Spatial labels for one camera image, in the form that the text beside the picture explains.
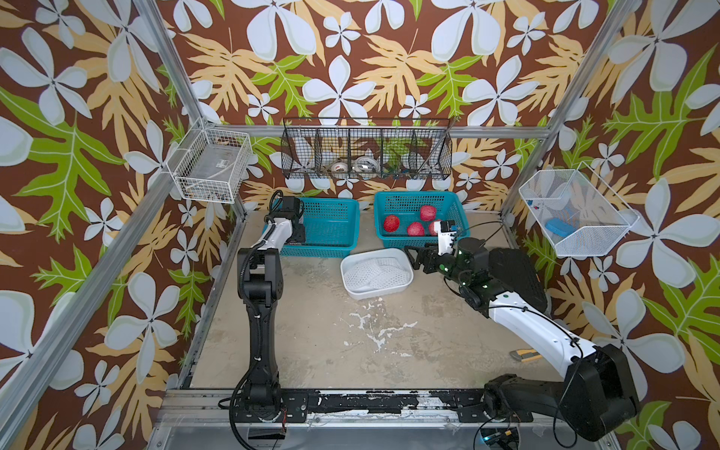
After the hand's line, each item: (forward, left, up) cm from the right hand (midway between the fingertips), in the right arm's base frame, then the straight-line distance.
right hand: (414, 245), depth 80 cm
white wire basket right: (+11, -50, +8) cm, 51 cm away
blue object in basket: (+4, -42, +3) cm, 43 cm away
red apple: (+25, +3, -18) cm, 31 cm away
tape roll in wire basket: (+31, +23, +5) cm, 39 cm away
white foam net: (-1, +10, -14) cm, 17 cm away
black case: (+3, -38, -18) cm, 42 cm away
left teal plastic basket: (+27, +27, -23) cm, 44 cm away
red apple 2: (+21, -6, -17) cm, 28 cm away
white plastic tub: (+7, +19, -18) cm, 27 cm away
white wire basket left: (+23, +62, +12) cm, 68 cm away
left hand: (+22, +43, -18) cm, 51 cm away
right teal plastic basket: (+32, -4, -23) cm, 40 cm away
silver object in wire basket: (+34, +13, +4) cm, 37 cm away
